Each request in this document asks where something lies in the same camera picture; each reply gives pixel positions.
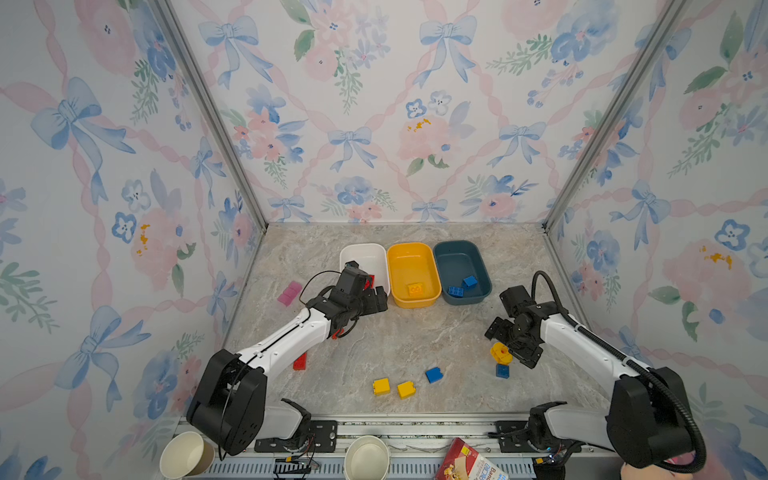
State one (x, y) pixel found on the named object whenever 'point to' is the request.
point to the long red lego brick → (300, 363)
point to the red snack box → (463, 462)
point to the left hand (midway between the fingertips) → (376, 296)
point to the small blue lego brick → (502, 371)
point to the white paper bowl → (366, 458)
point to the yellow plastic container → (414, 278)
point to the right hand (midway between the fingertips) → (500, 344)
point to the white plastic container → (371, 259)
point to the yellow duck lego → (501, 354)
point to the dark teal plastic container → (464, 277)
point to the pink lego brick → (290, 293)
